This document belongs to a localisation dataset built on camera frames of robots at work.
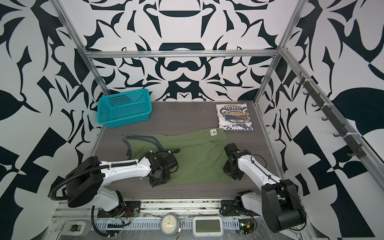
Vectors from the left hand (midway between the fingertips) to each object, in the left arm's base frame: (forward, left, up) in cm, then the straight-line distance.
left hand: (168, 179), depth 82 cm
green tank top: (+12, -19, +1) cm, 22 cm away
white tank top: (+41, -44, +1) cm, 60 cm away
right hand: (+3, -34, -1) cm, 34 cm away
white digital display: (-22, -19, +4) cm, 29 cm away
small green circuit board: (-22, -37, -2) cm, 43 cm away
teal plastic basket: (+53, +39, 0) cm, 65 cm away
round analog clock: (-20, -2, +3) cm, 20 cm away
